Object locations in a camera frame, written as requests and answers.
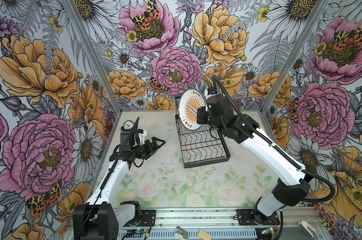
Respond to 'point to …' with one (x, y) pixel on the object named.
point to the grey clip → (181, 234)
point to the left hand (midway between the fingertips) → (161, 150)
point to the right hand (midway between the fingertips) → (199, 115)
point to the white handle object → (308, 228)
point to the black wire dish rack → (199, 146)
